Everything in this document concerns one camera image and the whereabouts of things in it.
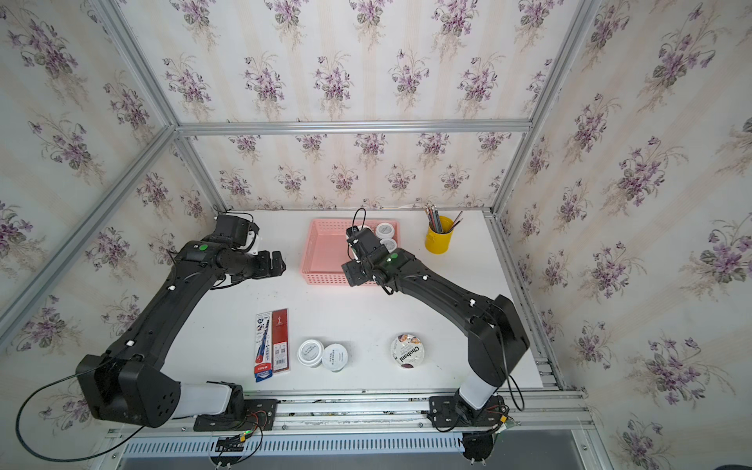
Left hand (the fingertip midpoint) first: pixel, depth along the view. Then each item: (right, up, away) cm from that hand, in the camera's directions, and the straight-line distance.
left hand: (273, 269), depth 80 cm
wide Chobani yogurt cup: (+37, -23, 0) cm, 44 cm away
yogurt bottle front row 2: (+18, -23, -3) cm, 29 cm away
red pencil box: (0, -22, +6) cm, 23 cm away
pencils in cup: (+49, +15, +21) cm, 55 cm away
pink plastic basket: (+10, +5, +25) cm, 27 cm away
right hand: (+24, +1, +4) cm, 25 cm away
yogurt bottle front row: (+11, -22, -2) cm, 25 cm away
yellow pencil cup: (+51, +7, +22) cm, 56 cm away
